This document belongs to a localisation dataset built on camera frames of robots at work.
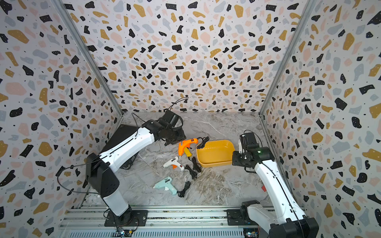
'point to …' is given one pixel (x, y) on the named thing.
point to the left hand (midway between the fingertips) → (187, 137)
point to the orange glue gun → (185, 143)
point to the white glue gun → (174, 161)
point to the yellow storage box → (214, 152)
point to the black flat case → (119, 133)
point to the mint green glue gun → (166, 183)
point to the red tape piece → (264, 188)
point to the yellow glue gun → (188, 152)
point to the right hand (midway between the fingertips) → (236, 159)
